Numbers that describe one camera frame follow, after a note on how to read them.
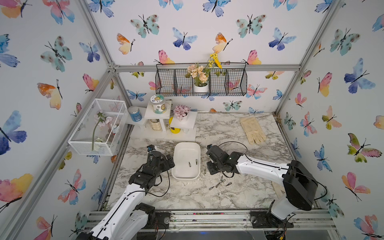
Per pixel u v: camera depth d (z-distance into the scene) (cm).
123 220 46
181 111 87
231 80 99
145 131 108
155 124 104
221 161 65
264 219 74
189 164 93
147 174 60
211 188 84
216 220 76
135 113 90
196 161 95
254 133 108
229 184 86
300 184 44
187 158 95
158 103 84
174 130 103
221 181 87
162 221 73
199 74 81
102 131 74
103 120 75
